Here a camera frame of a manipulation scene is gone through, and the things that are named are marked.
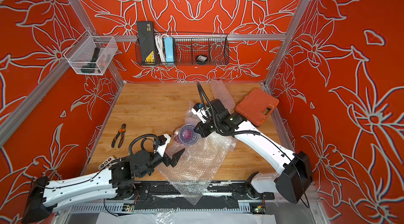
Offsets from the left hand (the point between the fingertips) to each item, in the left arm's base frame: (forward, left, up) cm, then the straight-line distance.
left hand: (177, 142), depth 71 cm
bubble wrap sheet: (-3, -10, -17) cm, 20 cm away
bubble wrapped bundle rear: (+39, -21, -8) cm, 45 cm away
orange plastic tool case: (+32, -44, -10) cm, 56 cm away
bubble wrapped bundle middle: (+18, -3, -7) cm, 19 cm away
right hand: (+6, -6, +2) cm, 9 cm away
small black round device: (+50, -8, +11) cm, 52 cm away
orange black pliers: (+12, +38, -16) cm, 43 cm away
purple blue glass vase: (+10, -1, -13) cm, 17 cm away
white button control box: (-7, +38, -15) cm, 41 cm away
